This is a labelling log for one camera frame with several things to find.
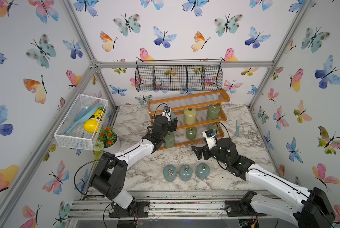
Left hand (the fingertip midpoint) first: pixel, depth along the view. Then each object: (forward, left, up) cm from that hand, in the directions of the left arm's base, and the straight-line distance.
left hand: (170, 115), depth 86 cm
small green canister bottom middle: (-4, -13, -14) cm, 20 cm away
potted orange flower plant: (-10, +36, -9) cm, 39 cm away
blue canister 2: (-29, +1, -15) cm, 33 cm away
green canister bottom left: (-9, +1, -13) cm, 16 cm away
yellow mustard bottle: (-14, +38, +9) cm, 41 cm away
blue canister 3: (-29, -8, -15) cm, 34 cm away
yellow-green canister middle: (0, -12, 0) cm, 12 cm away
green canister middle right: (+3, -27, -1) cm, 27 cm away
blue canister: (-2, -2, 0) cm, 2 cm away
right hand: (-17, -16, -3) cm, 24 cm away
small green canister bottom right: (+1, -28, -15) cm, 32 cm away
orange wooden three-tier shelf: (+32, -25, -20) cm, 45 cm away
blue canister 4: (-29, -18, -15) cm, 37 cm away
